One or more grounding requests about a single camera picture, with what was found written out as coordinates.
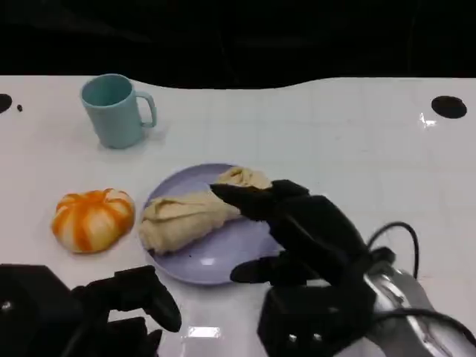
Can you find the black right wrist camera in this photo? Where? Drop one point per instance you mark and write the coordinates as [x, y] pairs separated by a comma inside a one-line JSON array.
[[308, 320]]

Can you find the pale green mug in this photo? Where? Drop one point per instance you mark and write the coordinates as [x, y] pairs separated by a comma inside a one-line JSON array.
[[111, 115]]

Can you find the orange and white toy bread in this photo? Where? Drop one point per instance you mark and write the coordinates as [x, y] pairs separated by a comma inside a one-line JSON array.
[[93, 219]]

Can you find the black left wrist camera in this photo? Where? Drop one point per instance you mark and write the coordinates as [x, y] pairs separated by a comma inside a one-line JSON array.
[[33, 312]]

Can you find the beige towel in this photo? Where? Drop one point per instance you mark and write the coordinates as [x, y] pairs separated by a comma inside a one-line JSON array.
[[178, 219]]

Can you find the lilac plate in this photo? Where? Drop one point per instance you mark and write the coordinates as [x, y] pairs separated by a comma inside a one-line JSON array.
[[219, 260]]

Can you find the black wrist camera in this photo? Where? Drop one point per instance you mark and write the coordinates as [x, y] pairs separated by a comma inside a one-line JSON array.
[[33, 312], [308, 320]]

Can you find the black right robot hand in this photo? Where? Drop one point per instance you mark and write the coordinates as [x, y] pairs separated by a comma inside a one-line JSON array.
[[316, 230]]

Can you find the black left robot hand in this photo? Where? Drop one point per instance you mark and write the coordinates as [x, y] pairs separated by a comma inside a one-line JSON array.
[[137, 294]]

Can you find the black round table grommet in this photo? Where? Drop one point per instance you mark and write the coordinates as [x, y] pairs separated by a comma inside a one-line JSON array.
[[449, 107], [3, 103]]

